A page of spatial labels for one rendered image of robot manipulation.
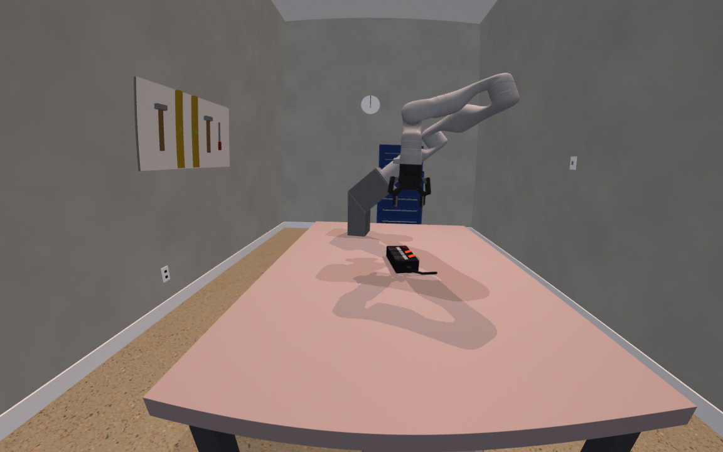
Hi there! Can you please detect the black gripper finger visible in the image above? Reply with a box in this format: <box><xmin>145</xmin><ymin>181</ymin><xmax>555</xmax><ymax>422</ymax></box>
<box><xmin>388</xmin><ymin>176</ymin><xmax>409</xmax><ymax>207</ymax></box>
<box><xmin>413</xmin><ymin>177</ymin><xmax>431</xmax><ymax>207</ymax></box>

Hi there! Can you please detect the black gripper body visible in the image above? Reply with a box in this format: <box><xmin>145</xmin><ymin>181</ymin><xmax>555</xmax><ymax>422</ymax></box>
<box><xmin>398</xmin><ymin>164</ymin><xmax>422</xmax><ymax>190</ymax></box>

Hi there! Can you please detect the black power strip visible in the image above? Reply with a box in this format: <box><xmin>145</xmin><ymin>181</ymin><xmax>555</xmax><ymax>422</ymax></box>
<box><xmin>386</xmin><ymin>245</ymin><xmax>437</xmax><ymax>275</ymax></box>

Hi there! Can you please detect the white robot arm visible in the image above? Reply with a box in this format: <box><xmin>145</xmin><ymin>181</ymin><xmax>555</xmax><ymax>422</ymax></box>
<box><xmin>380</xmin><ymin>73</ymin><xmax>520</xmax><ymax>182</ymax></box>

